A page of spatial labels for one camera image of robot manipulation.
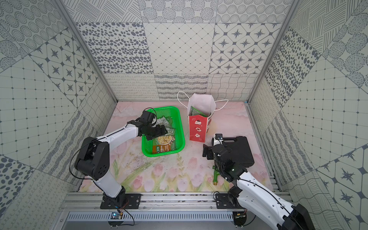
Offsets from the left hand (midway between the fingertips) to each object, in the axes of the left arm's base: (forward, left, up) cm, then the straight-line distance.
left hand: (162, 131), depth 92 cm
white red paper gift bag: (+18, -26, +3) cm, 31 cm away
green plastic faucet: (-24, -34, -8) cm, 42 cm away
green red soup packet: (+9, -20, +10) cm, 24 cm away
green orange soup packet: (-5, -1, -8) cm, 9 cm away
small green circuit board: (-45, +19, -10) cm, 50 cm away
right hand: (-11, -31, +2) cm, 33 cm away
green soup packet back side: (+11, -1, -5) cm, 12 cm away
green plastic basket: (+17, -6, 0) cm, 18 cm away
